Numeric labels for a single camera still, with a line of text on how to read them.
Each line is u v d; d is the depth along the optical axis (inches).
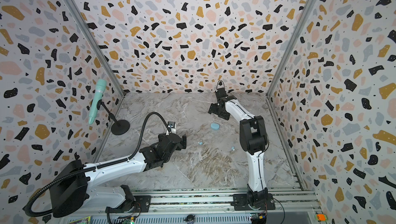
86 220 26.6
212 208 28.8
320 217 27.6
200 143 37.2
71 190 15.5
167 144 23.6
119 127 39.5
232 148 36.3
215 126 40.1
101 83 30.9
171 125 28.0
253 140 22.7
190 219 26.2
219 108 30.4
